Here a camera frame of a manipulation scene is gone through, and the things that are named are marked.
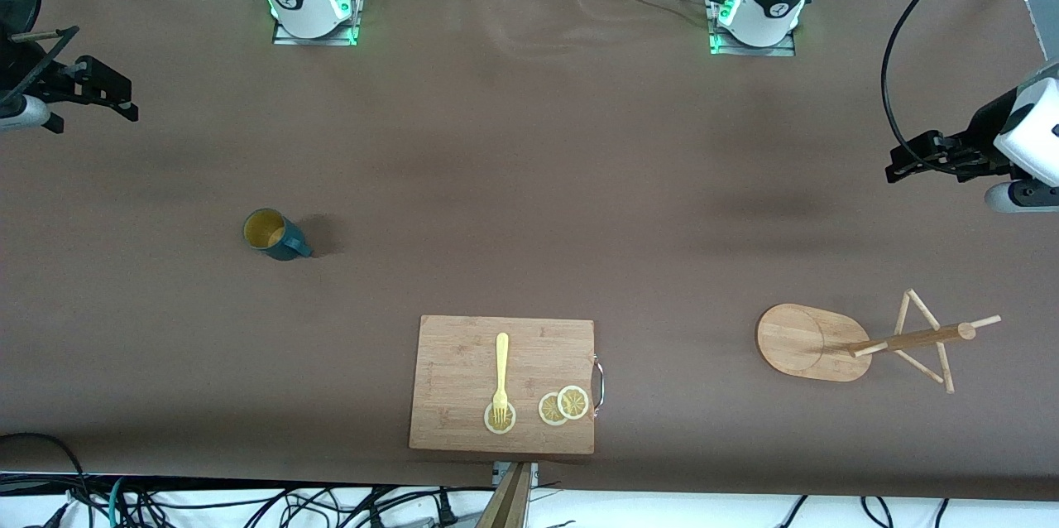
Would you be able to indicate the bamboo cutting board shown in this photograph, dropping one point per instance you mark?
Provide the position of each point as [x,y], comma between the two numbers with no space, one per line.
[463,371]

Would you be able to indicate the teal ribbed cup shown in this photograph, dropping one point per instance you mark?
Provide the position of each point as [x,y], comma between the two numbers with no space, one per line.
[277,238]

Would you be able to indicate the brown wooden pole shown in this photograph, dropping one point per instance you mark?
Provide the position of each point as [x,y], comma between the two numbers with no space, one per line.
[506,507]

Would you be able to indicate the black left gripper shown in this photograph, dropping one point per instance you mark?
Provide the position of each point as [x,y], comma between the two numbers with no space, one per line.
[981,127]

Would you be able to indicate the lemon slice under fork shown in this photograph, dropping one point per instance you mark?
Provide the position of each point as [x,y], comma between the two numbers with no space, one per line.
[490,422]

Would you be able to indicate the wooden cup rack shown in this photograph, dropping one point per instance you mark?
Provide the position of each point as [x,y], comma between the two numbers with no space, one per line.
[802,342]

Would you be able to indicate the silver metal bracket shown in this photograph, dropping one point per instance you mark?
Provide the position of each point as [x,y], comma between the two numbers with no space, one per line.
[499,472]

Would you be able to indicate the black power plug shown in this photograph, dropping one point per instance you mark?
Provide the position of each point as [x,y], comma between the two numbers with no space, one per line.
[447,509]

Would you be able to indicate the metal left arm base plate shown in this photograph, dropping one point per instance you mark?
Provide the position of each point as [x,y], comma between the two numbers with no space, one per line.
[786,50]

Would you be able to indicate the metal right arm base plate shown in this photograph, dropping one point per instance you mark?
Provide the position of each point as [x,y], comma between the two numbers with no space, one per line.
[357,7]

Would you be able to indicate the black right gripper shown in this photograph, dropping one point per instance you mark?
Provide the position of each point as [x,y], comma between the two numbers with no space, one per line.
[25,73]

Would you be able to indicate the brown table cover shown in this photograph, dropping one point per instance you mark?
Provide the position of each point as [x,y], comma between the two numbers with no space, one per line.
[248,346]

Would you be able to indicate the yellow plastic fork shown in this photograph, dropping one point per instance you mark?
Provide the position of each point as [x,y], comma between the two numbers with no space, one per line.
[501,362]

